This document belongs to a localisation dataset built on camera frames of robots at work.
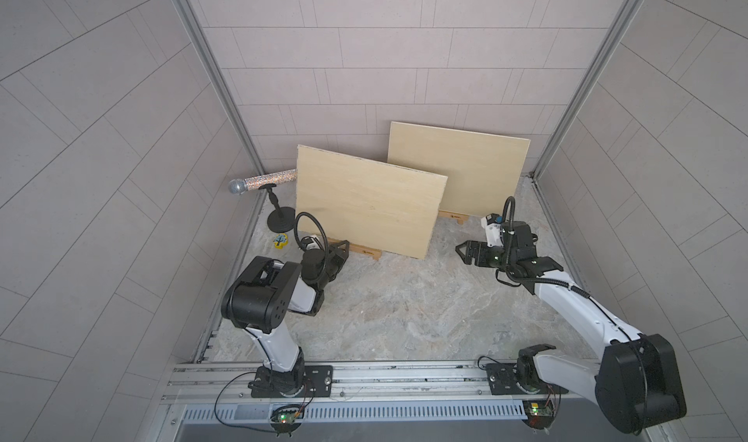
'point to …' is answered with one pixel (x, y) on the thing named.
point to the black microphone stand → (280, 219)
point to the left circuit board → (283, 419)
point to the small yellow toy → (280, 240)
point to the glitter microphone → (241, 186)
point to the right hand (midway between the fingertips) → (466, 247)
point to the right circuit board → (540, 413)
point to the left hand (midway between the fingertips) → (353, 241)
